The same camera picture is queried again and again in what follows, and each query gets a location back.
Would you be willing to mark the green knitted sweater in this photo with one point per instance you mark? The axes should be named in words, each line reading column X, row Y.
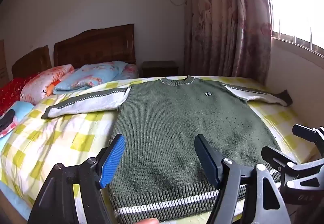
column 164, row 117

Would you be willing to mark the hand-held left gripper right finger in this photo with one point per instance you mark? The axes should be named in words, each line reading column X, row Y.
column 207, row 160

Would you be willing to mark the person's left hand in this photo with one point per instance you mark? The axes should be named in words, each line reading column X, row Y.
column 149, row 221

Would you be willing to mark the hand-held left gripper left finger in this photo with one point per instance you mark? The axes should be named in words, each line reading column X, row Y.
column 112, row 160

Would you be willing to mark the black object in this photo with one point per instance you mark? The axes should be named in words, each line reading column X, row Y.
column 6, row 119

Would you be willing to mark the small wooden headboard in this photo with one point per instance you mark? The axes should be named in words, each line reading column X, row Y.
column 33, row 62

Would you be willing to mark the yellow checked bed sheet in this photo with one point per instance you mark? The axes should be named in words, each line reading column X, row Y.
column 63, row 138

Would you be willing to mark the window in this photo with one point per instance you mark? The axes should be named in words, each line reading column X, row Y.
column 291, row 11

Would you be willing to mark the light blue printed cloth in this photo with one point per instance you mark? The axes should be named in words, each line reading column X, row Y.
column 22, row 107

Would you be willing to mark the dark wooden nightstand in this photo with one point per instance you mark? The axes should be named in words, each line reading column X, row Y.
column 159, row 68

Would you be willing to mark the red patterned cloth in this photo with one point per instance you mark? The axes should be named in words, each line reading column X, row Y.
column 10, row 92

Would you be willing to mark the cardboard box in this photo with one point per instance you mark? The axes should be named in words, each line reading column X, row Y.
column 3, row 62

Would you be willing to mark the light blue floral quilt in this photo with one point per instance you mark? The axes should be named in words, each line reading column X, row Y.
column 96, row 74

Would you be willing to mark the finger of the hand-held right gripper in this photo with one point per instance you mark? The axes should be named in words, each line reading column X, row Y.
column 307, row 134
column 276, row 157

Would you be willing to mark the large carved wooden headboard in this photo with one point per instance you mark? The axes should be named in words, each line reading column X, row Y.
column 96, row 46

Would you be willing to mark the pink floral curtain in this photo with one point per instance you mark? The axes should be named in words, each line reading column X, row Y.
column 222, row 24

